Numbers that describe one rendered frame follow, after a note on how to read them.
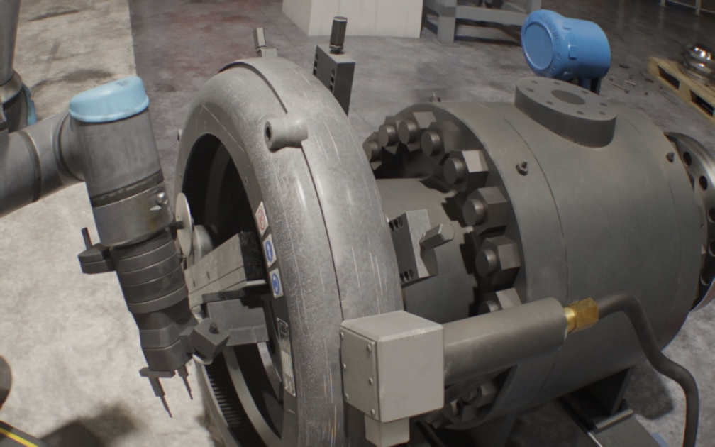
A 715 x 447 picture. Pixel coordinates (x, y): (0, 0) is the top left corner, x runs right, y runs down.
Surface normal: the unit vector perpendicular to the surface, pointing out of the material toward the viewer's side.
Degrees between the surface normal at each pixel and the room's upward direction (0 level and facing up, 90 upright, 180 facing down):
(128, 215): 71
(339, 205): 39
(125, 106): 63
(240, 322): 52
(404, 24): 90
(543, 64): 90
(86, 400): 0
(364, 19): 90
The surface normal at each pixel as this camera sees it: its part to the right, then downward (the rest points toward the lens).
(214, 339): 0.41, -0.79
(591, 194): 0.32, -0.40
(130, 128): 0.62, 0.02
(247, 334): 0.37, -0.18
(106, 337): 0.09, -0.88
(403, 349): 0.40, 0.10
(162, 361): -0.38, 0.30
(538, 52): -0.91, 0.12
